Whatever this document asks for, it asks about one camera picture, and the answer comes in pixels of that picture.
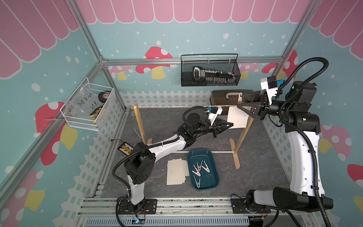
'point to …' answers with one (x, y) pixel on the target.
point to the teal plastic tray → (203, 171)
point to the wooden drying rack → (236, 147)
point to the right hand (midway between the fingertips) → (238, 102)
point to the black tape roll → (103, 96)
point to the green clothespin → (197, 183)
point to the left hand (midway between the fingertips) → (232, 126)
